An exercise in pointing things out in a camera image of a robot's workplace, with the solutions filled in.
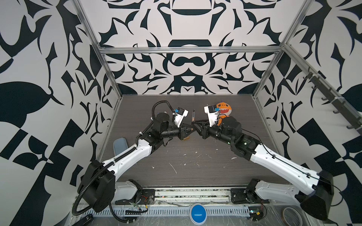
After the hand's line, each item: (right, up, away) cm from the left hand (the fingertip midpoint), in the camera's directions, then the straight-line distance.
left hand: (196, 125), depth 72 cm
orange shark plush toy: (+23, +8, +28) cm, 37 cm away
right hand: (-2, +2, -4) cm, 5 cm away
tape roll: (+45, -44, -3) cm, 63 cm away
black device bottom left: (-52, -43, -6) cm, 68 cm away
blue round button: (0, -42, -3) cm, 43 cm away
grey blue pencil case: (-46, -14, +18) cm, 51 cm away
